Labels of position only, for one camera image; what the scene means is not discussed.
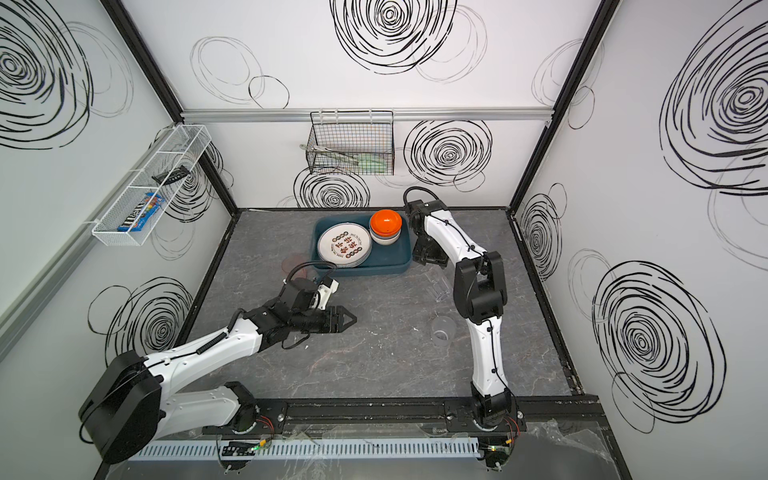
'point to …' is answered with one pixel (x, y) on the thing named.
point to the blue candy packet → (141, 212)
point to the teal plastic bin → (383, 259)
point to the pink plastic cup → (291, 261)
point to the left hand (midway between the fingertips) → (353, 321)
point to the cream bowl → (385, 242)
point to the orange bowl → (385, 223)
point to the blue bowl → (384, 237)
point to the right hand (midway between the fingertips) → (428, 262)
